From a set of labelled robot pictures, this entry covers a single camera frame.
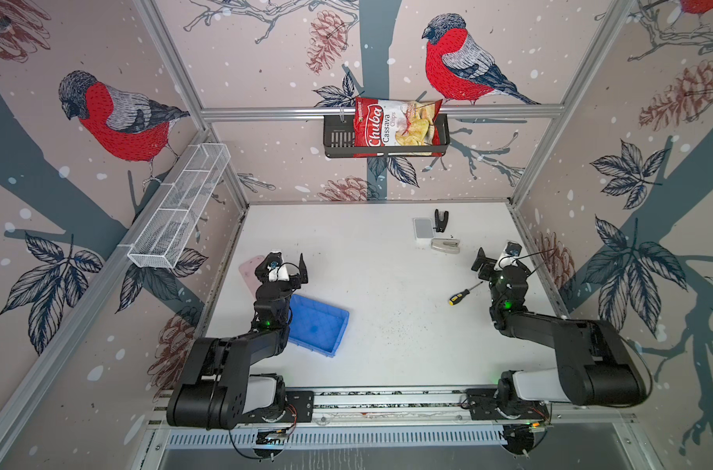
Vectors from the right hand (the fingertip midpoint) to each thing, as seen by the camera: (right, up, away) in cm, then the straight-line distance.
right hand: (494, 249), depth 89 cm
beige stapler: (-11, 0, +16) cm, 19 cm away
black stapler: (-11, +8, +22) cm, 26 cm away
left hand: (-63, 0, -5) cm, 63 cm away
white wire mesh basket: (-92, +13, -11) cm, 94 cm away
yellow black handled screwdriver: (-11, -16, +3) cm, 19 cm away
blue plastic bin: (-55, -24, -2) cm, 60 cm away
